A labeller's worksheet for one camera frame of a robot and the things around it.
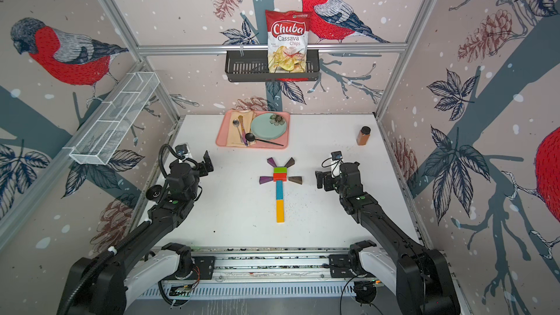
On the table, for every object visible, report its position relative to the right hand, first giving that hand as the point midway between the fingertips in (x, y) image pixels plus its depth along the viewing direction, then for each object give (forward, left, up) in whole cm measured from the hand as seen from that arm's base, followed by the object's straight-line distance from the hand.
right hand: (327, 168), depth 87 cm
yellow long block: (-14, +19, -12) cm, 26 cm away
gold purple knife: (+38, +45, -10) cm, 60 cm away
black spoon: (+23, +36, -9) cm, 44 cm away
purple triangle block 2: (-1, +27, -10) cm, 29 cm away
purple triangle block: (+8, +24, -9) cm, 27 cm away
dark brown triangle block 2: (0, +12, -9) cm, 15 cm away
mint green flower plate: (+31, +28, -9) cm, 43 cm away
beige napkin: (+23, +45, -8) cm, 51 cm away
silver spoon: (+33, +46, -9) cm, 58 cm away
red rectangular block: (0, +20, -9) cm, 22 cm away
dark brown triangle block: (+8, +15, -9) cm, 20 cm away
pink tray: (+23, +20, -10) cm, 32 cm away
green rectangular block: (+5, +20, -10) cm, 23 cm away
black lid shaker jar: (-14, +66, +2) cm, 67 cm away
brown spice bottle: (+22, -20, -4) cm, 30 cm away
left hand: (+1, +51, +10) cm, 52 cm away
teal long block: (-5, +20, -10) cm, 23 cm away
